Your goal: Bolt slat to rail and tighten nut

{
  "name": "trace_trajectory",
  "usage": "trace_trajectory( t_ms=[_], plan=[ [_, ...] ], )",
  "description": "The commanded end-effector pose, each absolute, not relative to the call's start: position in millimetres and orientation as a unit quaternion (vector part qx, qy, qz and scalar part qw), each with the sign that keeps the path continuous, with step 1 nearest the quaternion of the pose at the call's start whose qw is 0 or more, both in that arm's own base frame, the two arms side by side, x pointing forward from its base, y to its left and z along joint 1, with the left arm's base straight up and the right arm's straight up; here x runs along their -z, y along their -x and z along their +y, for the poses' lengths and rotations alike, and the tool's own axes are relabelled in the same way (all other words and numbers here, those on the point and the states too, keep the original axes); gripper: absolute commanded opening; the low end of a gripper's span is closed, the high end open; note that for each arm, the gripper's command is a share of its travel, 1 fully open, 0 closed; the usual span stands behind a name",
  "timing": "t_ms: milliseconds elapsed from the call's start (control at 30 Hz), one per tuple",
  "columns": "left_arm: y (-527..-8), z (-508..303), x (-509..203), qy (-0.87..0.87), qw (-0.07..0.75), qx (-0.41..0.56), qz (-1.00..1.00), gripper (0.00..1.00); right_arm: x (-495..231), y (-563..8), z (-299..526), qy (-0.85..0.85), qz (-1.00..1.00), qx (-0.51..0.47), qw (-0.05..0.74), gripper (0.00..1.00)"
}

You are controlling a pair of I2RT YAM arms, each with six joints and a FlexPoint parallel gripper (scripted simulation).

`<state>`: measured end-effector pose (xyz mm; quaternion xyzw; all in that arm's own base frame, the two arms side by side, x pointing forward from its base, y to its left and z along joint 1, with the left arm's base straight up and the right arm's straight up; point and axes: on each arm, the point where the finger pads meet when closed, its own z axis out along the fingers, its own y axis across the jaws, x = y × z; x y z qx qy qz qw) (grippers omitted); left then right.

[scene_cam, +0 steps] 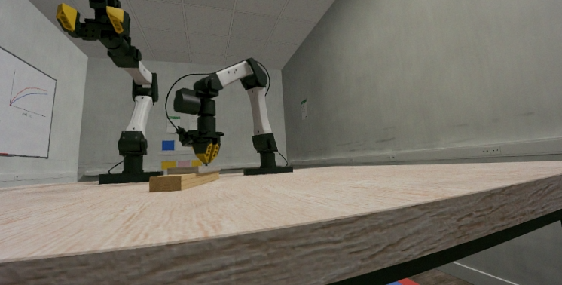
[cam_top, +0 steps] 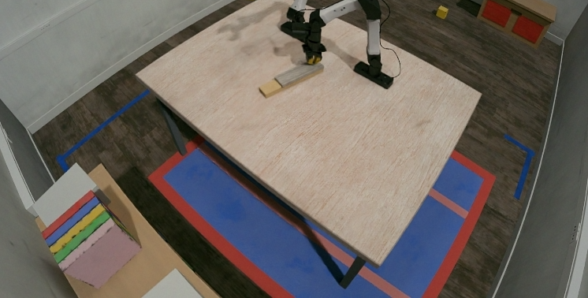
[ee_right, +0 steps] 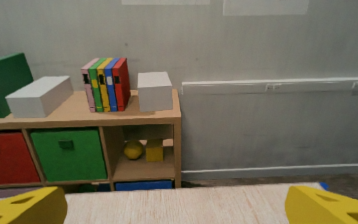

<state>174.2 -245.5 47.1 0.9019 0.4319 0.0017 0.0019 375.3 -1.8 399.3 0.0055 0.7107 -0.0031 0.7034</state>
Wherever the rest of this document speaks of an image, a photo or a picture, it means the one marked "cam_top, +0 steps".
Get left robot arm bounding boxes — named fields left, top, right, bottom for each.
left=292, top=0, right=394, bottom=87

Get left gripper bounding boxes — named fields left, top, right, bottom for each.
left=302, top=39, right=326, bottom=65

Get light wooden beam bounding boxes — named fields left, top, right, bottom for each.
left=259, top=69, right=324, bottom=99

